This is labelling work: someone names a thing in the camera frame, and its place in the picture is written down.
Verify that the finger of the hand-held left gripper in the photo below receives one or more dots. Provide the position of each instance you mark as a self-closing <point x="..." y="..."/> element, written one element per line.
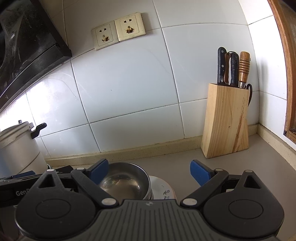
<point x="26" y="173"/>

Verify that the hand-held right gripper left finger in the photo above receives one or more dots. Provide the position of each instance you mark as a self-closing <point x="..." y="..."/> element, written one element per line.
<point x="99" y="171"/>

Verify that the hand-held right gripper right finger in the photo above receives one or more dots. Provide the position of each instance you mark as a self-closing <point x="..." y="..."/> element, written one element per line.
<point x="198" y="171"/>

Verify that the multicoloured floral white plate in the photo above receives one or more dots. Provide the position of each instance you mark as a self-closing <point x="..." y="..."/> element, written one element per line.
<point x="165" y="188"/>

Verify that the aluminium pressure cooker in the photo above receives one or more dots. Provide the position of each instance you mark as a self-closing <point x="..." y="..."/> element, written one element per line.
<point x="18" y="148"/>

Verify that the wooden knife block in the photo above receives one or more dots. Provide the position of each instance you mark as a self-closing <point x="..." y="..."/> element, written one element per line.
<point x="225" y="120"/>

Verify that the black range hood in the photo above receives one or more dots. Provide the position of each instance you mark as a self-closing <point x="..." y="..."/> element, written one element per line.
<point x="25" y="53"/>

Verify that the white wall socket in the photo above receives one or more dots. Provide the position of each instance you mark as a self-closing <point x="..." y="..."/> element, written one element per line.
<point x="105" y="37"/>

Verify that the wooden window frame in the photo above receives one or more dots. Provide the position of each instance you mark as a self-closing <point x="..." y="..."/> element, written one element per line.
<point x="288" y="58"/>

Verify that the cream wall socket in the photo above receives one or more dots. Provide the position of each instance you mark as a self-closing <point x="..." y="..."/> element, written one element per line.
<point x="129" y="26"/>

